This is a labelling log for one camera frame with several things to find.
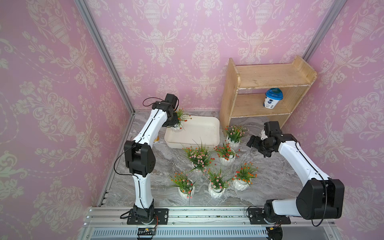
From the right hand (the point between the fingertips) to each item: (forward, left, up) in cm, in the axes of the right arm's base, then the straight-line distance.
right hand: (254, 146), depth 85 cm
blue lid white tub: (+23, -13, +17) cm, 31 cm away
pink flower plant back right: (+9, +10, +2) cm, 13 cm away
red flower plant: (-20, +39, -4) cm, 44 cm away
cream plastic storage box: (+25, +31, -16) cm, 43 cm away
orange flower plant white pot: (+16, +41, +10) cm, 45 cm away
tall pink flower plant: (-6, +31, +3) cm, 32 cm away
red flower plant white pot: (-4, +17, 0) cm, 17 cm away
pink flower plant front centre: (-20, +24, +1) cm, 32 cm away
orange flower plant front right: (-19, +12, 0) cm, 22 cm away
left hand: (+16, +47, +5) cm, 50 cm away
